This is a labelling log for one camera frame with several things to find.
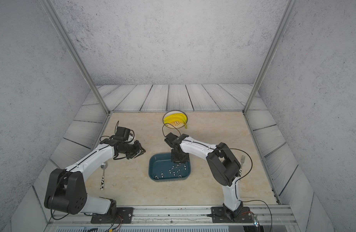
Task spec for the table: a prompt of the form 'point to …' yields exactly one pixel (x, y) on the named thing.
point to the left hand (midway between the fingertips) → (147, 150)
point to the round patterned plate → (173, 124)
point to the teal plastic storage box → (161, 168)
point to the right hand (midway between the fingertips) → (178, 162)
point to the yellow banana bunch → (179, 117)
